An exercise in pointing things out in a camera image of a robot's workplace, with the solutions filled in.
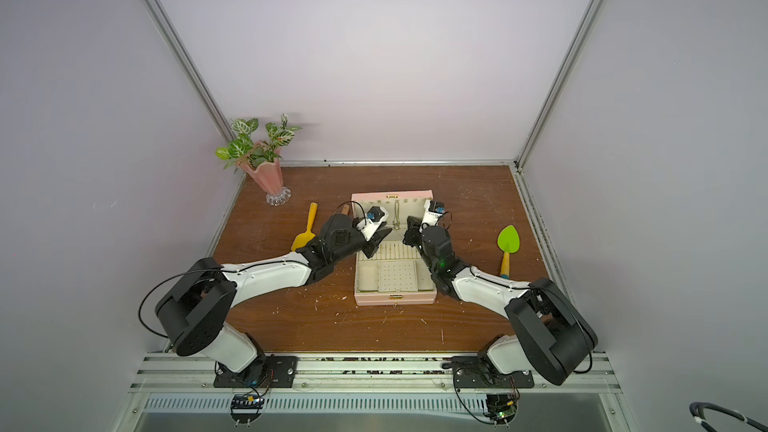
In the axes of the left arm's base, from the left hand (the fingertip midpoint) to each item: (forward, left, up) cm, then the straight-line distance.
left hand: (389, 225), depth 83 cm
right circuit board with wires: (-41, -28, -18) cm, 52 cm away
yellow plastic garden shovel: (+4, +29, -15) cm, 33 cm away
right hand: (+4, -7, +1) cm, 8 cm away
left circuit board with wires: (-41, +35, -20) cm, 58 cm away
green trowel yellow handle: (+5, -40, -16) cm, 43 cm away
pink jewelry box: (-10, -2, -9) cm, 14 cm away
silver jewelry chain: (+3, -2, -3) cm, 5 cm away
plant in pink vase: (+22, +43, +4) cm, 48 cm away
